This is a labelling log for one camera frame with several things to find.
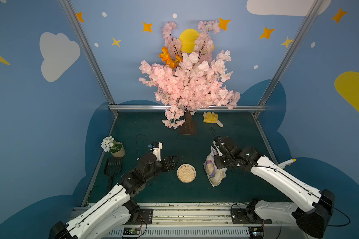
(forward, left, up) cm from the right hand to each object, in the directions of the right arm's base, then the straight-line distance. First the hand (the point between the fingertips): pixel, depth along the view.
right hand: (219, 158), depth 78 cm
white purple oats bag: (-8, +2, -5) cm, 10 cm away
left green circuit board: (-33, +43, -17) cm, 57 cm away
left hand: (-2, +23, +4) cm, 24 cm away
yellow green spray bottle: (-1, -33, -1) cm, 33 cm away
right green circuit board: (-30, -19, -18) cm, 40 cm away
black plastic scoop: (-1, +63, -16) cm, 65 cm away
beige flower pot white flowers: (+7, +62, -10) cm, 63 cm away
